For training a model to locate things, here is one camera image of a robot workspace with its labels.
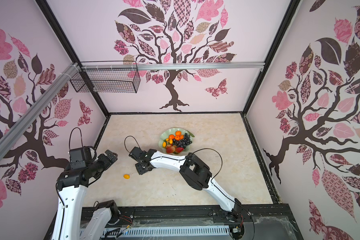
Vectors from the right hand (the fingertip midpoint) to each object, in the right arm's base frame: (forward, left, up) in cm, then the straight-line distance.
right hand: (142, 166), depth 89 cm
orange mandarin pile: (+21, -21, -1) cm, 30 cm away
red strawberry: (+10, -18, +2) cm, 20 cm away
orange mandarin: (+23, -22, +3) cm, 32 cm away
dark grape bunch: (+13, -25, +5) cm, 29 cm away
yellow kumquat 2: (+16, -17, +3) cm, 24 cm away
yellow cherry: (+15, -15, +2) cm, 22 cm away
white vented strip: (-33, -31, -2) cm, 45 cm away
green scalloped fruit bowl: (+22, -13, +2) cm, 26 cm away
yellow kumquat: (+18, -15, +1) cm, 24 cm away
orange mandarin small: (+20, -25, +2) cm, 32 cm away
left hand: (-5, +10, +16) cm, 19 cm away
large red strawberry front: (+10, -23, +2) cm, 25 cm away
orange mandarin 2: (+21, -17, +1) cm, 27 cm away
